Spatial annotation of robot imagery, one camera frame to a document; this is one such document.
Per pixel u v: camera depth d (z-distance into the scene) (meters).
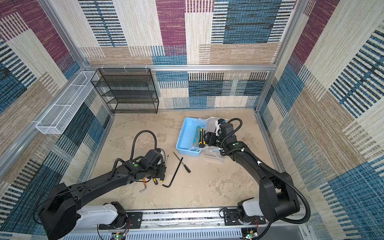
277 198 0.42
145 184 0.85
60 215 0.39
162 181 0.84
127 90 1.09
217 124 0.79
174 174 0.89
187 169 0.89
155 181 0.85
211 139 0.76
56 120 0.71
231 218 0.73
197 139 0.94
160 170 0.75
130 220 0.73
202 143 0.92
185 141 1.00
